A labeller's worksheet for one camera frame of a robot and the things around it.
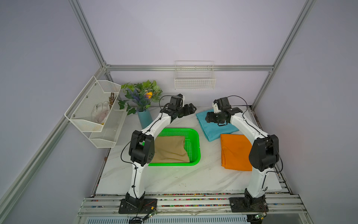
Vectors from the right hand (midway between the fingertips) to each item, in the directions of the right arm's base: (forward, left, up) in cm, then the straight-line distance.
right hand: (210, 120), depth 94 cm
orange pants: (-19, -16, -11) cm, 27 cm away
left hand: (+5, +13, +5) cm, 15 cm away
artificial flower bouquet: (+2, +44, +20) cm, 49 cm away
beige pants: (-17, +28, -8) cm, 34 cm away
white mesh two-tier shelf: (-9, +71, -2) cm, 72 cm away
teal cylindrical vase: (-1, +44, +5) cm, 44 cm away
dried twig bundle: (+3, +62, +18) cm, 64 cm away
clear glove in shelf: (-6, +66, +17) cm, 68 cm away
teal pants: (-1, -3, -11) cm, 11 cm away
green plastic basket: (-11, +13, -14) cm, 22 cm away
